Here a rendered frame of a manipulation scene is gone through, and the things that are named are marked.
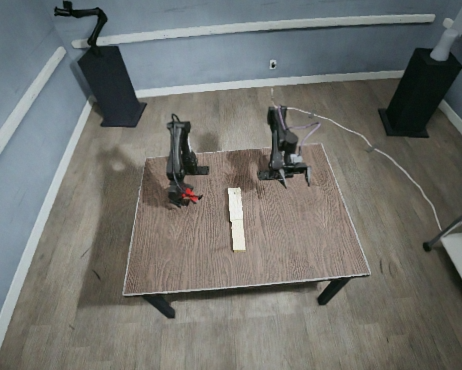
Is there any cream wooden slat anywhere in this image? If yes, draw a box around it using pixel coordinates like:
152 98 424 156
228 187 243 221

